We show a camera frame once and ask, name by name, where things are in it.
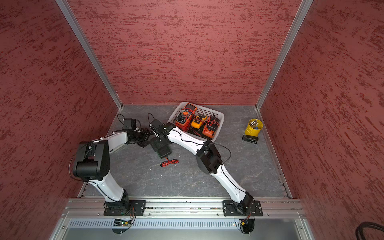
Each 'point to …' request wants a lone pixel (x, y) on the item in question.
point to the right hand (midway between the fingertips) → (163, 145)
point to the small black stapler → (250, 138)
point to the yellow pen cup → (253, 127)
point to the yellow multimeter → (197, 122)
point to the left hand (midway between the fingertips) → (153, 138)
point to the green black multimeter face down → (160, 146)
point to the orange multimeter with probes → (210, 127)
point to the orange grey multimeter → (189, 108)
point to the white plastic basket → (208, 112)
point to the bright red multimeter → (183, 121)
